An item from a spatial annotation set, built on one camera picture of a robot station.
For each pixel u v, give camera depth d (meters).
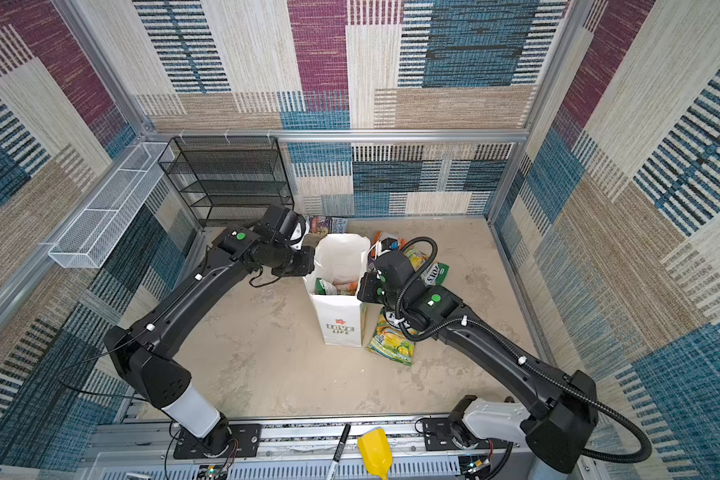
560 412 0.39
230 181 1.10
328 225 1.15
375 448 0.72
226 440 0.70
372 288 0.65
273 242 0.56
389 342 0.87
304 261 0.68
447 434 0.73
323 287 0.83
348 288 0.94
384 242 0.67
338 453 0.71
